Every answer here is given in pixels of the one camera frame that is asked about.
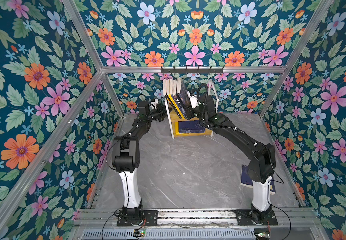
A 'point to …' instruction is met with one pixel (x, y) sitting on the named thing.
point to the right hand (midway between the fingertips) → (187, 102)
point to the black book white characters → (177, 97)
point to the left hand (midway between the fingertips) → (173, 104)
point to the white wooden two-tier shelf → (210, 84)
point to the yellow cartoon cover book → (171, 99)
